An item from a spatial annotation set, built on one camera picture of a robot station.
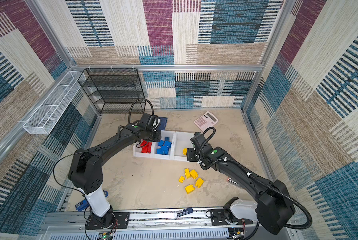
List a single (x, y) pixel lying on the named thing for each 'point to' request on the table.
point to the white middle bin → (171, 134)
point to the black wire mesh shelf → (112, 90)
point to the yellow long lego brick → (187, 173)
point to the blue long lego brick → (161, 143)
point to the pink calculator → (206, 121)
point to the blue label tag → (188, 210)
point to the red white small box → (229, 179)
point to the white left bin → (137, 151)
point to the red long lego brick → (149, 146)
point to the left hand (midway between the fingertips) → (161, 134)
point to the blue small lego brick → (167, 143)
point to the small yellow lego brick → (181, 178)
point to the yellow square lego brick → (184, 151)
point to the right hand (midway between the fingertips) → (192, 156)
